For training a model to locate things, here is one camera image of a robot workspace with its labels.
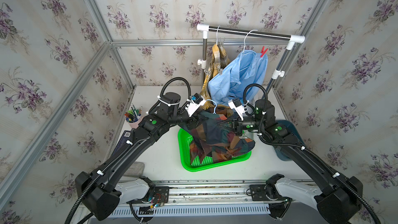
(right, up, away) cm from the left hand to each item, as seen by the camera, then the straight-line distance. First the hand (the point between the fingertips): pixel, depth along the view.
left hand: (205, 113), depth 68 cm
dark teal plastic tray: (+53, -12, +22) cm, 59 cm away
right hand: (+7, -5, -3) cm, 9 cm away
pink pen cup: (-42, -3, +22) cm, 48 cm away
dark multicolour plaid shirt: (+5, -10, 0) cm, 11 cm away
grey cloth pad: (-35, -30, +10) cm, 47 cm away
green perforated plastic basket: (-11, -17, +22) cm, 30 cm away
